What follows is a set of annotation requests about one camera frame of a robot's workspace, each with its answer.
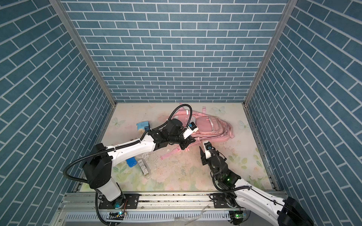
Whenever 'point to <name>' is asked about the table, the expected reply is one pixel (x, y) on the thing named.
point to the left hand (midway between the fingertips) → (198, 141)
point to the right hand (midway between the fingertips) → (204, 146)
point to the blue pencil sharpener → (145, 125)
